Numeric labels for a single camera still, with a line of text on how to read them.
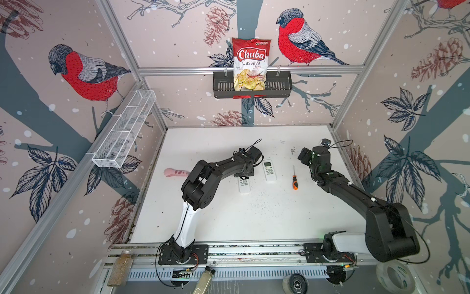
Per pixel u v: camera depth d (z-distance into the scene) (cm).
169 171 98
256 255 75
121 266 68
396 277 70
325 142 76
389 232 42
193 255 73
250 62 83
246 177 85
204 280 65
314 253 74
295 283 59
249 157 78
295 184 92
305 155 81
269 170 98
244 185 92
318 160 68
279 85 95
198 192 53
